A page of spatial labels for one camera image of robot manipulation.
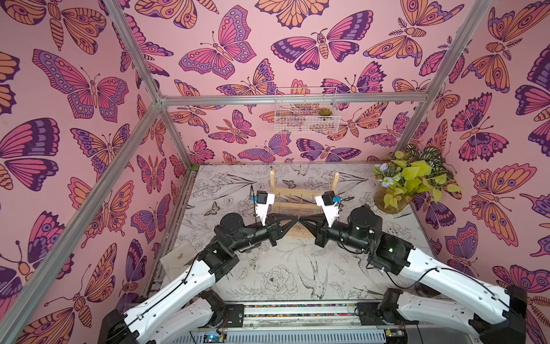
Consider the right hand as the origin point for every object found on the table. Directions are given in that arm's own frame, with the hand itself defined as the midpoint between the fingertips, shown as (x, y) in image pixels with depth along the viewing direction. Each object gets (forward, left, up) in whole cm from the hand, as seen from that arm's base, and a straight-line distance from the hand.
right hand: (302, 216), depth 64 cm
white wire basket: (+54, -4, +2) cm, 54 cm away
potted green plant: (+25, -43, -7) cm, 51 cm away
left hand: (-2, +1, +2) cm, 3 cm away
